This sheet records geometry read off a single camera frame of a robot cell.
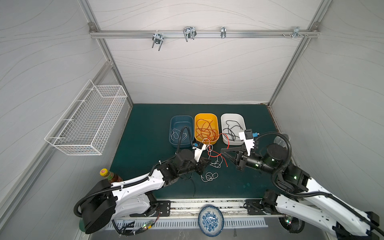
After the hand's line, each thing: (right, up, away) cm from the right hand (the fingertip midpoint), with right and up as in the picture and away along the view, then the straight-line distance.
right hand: (224, 147), depth 58 cm
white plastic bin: (+15, +7, +50) cm, 53 cm away
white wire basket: (-63, +7, +9) cm, 64 cm away
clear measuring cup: (+38, -2, +30) cm, 49 cm away
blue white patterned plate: (-4, -38, +12) cm, 40 cm away
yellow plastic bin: (+2, +7, +47) cm, 47 cm away
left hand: (-2, -10, +16) cm, 19 cm away
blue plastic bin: (-26, +7, +49) cm, 56 cm away
